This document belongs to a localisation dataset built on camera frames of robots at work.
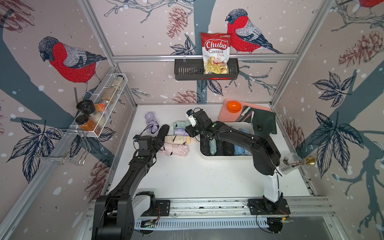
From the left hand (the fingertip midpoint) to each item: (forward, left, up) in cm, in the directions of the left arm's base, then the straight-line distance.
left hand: (158, 139), depth 88 cm
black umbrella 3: (-3, -38, -5) cm, 39 cm away
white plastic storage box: (+15, -50, -7) cm, 52 cm away
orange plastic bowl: (+33, -52, -7) cm, 62 cm away
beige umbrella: (+3, -11, -6) cm, 13 cm away
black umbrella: (+10, 0, -8) cm, 13 cm away
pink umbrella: (-4, -8, -5) cm, 10 cm away
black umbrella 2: (-3, -28, -5) cm, 29 cm away
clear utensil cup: (-12, -77, -4) cm, 78 cm away
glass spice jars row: (+13, +24, +25) cm, 37 cm away
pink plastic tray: (+28, -46, -12) cm, 55 cm away
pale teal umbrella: (-3, -33, -4) cm, 34 cm away
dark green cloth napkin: (+20, -73, -8) cm, 76 cm away
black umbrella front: (-4, -43, -5) cm, 43 cm away
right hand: (+7, -18, +3) cm, 19 cm away
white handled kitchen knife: (+28, -59, -10) cm, 66 cm away
